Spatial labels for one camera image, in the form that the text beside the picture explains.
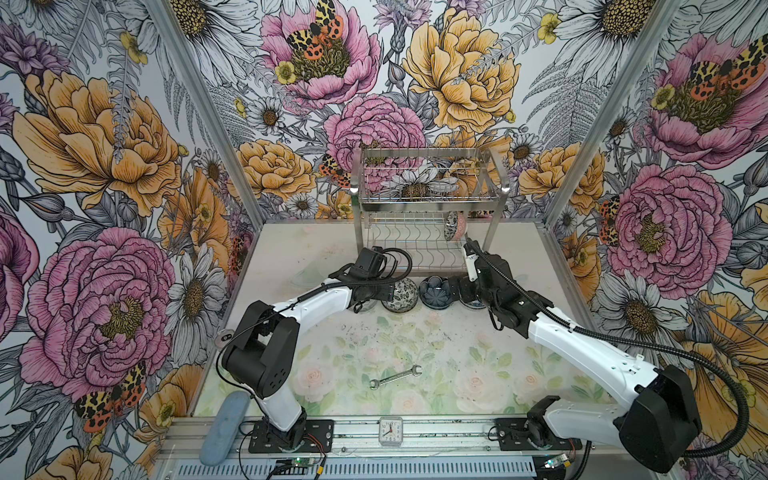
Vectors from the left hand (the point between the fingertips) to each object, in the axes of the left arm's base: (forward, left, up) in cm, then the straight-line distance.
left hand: (381, 294), depth 92 cm
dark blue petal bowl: (+3, -17, -5) cm, 18 cm away
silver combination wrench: (-24, +2, -8) cm, 25 cm away
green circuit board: (-41, +18, -7) cm, 45 cm away
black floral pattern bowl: (+2, -8, -4) cm, 9 cm away
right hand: (-3, -24, +10) cm, 26 cm away
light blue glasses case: (-34, +37, -5) cm, 51 cm away
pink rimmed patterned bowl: (+25, -28, +4) cm, 38 cm away
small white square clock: (-35, -3, -6) cm, 36 cm away
